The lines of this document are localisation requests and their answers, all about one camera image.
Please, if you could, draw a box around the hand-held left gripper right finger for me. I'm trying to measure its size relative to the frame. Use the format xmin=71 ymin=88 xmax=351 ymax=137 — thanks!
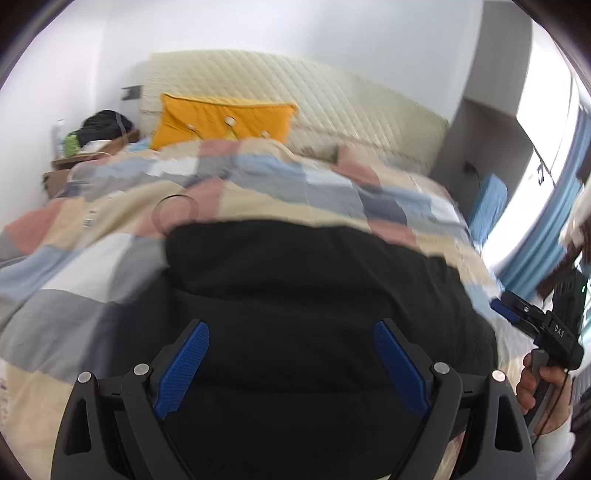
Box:
xmin=373 ymin=319 xmax=539 ymax=480

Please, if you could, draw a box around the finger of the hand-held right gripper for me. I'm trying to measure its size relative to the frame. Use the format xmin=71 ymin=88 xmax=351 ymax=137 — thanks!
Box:
xmin=501 ymin=290 xmax=549 ymax=326
xmin=490 ymin=299 xmax=539 ymax=334

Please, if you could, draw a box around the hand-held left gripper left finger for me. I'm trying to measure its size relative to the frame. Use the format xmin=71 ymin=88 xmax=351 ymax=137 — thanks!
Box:
xmin=51 ymin=319 xmax=210 ymax=480

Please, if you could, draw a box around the black puffer jacket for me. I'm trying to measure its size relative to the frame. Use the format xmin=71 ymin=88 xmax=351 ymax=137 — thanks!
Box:
xmin=164 ymin=219 xmax=500 ymax=480

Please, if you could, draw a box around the person's white-sleeved right forearm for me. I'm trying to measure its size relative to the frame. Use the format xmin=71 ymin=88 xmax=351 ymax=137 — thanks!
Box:
xmin=531 ymin=408 xmax=579 ymax=480

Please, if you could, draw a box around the person's right hand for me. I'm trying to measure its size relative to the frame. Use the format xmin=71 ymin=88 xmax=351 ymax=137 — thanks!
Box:
xmin=516 ymin=353 xmax=574 ymax=435

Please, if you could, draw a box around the blue curtain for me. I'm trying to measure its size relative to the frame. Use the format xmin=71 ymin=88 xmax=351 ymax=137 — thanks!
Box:
xmin=500 ymin=113 xmax=591 ymax=288

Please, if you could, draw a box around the window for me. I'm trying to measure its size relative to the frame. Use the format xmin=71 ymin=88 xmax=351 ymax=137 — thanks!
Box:
xmin=480 ymin=69 xmax=583 ymax=278

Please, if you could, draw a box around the checked patchwork blanket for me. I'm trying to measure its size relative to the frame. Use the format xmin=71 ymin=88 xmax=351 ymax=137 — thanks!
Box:
xmin=0 ymin=137 xmax=541 ymax=480

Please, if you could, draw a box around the wooden nightstand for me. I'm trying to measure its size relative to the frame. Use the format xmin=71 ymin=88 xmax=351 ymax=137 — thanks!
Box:
xmin=43 ymin=130 xmax=140 ymax=200

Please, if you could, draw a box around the yellow crown pillow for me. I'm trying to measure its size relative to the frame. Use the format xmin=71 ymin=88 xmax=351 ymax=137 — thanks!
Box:
xmin=150 ymin=93 xmax=299 ymax=151

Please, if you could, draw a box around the black bag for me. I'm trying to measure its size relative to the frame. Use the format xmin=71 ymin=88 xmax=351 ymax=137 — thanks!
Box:
xmin=82 ymin=109 xmax=135 ymax=142

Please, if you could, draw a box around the cream quilted headboard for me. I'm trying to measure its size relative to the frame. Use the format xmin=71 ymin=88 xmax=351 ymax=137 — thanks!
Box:
xmin=139 ymin=52 xmax=451 ymax=179

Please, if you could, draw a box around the black window handle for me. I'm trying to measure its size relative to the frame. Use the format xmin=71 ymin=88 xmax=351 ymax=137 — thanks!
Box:
xmin=534 ymin=156 xmax=556 ymax=186

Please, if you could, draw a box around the black hair tie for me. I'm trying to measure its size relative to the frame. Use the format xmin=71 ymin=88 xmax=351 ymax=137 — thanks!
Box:
xmin=153 ymin=195 xmax=195 ymax=237

